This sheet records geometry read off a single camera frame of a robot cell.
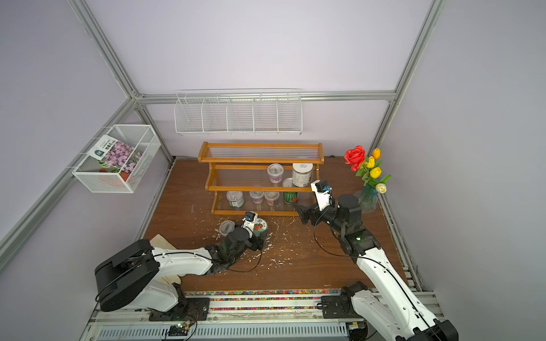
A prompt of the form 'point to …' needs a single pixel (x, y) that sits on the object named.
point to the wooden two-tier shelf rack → (260, 179)
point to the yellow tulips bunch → (370, 173)
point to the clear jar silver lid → (235, 199)
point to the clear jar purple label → (275, 171)
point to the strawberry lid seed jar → (260, 229)
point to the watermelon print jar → (289, 197)
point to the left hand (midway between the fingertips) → (259, 228)
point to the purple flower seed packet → (115, 156)
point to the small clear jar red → (271, 197)
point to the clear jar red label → (226, 227)
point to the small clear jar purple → (257, 197)
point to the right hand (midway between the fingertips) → (305, 197)
